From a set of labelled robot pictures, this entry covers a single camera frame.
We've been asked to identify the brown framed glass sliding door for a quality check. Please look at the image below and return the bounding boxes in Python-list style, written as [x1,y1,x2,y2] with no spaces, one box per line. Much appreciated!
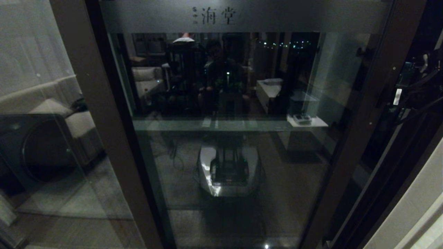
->
[99,0,428,249]

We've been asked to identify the brown framed fixed glass panel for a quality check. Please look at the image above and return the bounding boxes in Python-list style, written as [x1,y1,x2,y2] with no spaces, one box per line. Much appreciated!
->
[0,0,179,249]

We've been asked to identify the small dark cloth item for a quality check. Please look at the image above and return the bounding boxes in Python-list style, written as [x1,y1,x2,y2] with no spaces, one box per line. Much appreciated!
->
[72,98,88,112]

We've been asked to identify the beige sofa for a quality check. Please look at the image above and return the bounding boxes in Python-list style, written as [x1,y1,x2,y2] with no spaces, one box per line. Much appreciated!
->
[0,76,105,168]

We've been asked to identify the grey rug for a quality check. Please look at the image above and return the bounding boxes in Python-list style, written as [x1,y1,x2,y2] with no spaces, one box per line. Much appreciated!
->
[16,157,135,221]

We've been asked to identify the beige sofa cushion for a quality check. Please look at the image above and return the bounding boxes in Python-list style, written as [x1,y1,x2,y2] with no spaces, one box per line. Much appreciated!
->
[29,99,75,118]

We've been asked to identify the dark outer door frame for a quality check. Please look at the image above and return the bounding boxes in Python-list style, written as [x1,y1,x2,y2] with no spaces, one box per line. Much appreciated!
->
[331,114,443,249]

